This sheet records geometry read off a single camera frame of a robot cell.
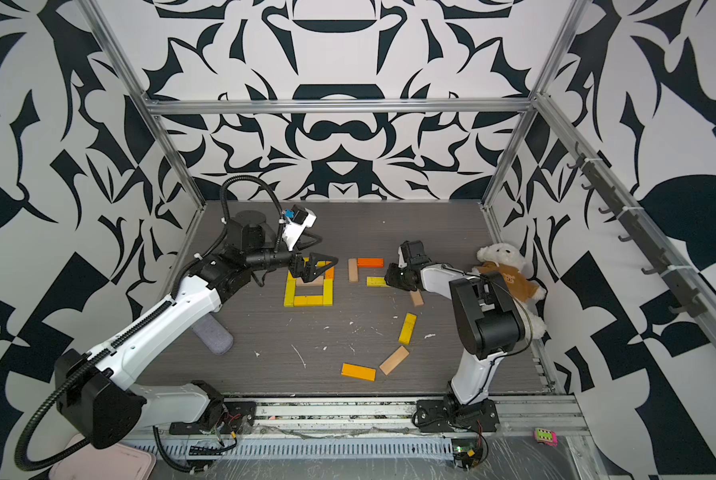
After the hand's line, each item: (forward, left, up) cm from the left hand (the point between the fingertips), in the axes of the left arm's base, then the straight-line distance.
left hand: (325, 243), depth 71 cm
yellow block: (+6, +13, -29) cm, 32 cm away
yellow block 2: (+2, +13, -28) cm, 32 cm away
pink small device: (-38, -50, -27) cm, 68 cm away
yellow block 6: (-10, -22, -30) cm, 38 cm away
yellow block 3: (+3, +2, -29) cm, 29 cm away
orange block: (+13, -12, -29) cm, 35 cm away
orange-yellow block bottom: (-21, -7, -30) cm, 37 cm away
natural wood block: (+11, -6, -29) cm, 32 cm away
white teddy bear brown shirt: (+7, -55, -21) cm, 59 cm away
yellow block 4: (0, +8, -29) cm, 30 cm away
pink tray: (-38, +47, -27) cm, 66 cm away
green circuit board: (-40, -32, -31) cm, 59 cm away
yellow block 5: (+5, -14, -28) cm, 32 cm away
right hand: (+8, -18, -28) cm, 34 cm away
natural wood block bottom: (-19, -17, -29) cm, 39 cm away
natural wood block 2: (-1, -26, -28) cm, 39 cm away
